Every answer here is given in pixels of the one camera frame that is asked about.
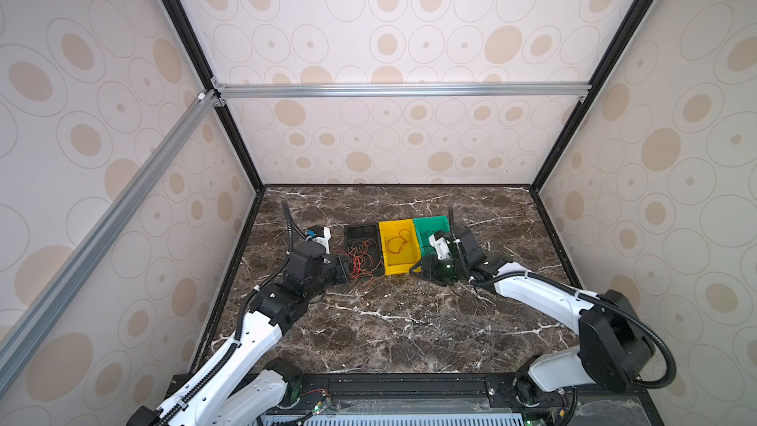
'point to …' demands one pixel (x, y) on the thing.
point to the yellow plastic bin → (395, 264)
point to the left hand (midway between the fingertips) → (359, 256)
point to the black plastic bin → (356, 232)
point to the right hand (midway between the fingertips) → (414, 272)
